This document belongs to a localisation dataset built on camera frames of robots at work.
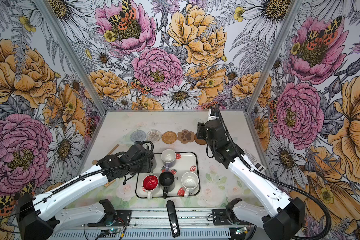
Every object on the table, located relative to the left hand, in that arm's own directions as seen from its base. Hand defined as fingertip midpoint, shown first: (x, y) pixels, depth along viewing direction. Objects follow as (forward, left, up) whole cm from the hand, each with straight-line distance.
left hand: (145, 169), depth 77 cm
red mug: (-3, -1, -11) cm, 11 cm away
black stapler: (-21, -14, -8) cm, 26 cm away
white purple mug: (+13, -10, -12) cm, 20 cm away
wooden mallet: (+10, +35, -12) cm, 38 cm away
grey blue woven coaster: (+30, +12, -13) cm, 35 cm away
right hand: (+14, -29, +15) cm, 35 cm away
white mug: (-2, -23, -12) cm, 26 cm away
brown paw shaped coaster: (+29, -21, -12) cm, 38 cm away
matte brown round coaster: (+26, -32, -14) cm, 43 cm away
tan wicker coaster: (+29, -10, -13) cm, 33 cm away
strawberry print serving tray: (+10, -20, -13) cm, 26 cm away
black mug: (-2, -10, -8) cm, 13 cm away
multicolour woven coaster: (+30, +1, -13) cm, 33 cm away
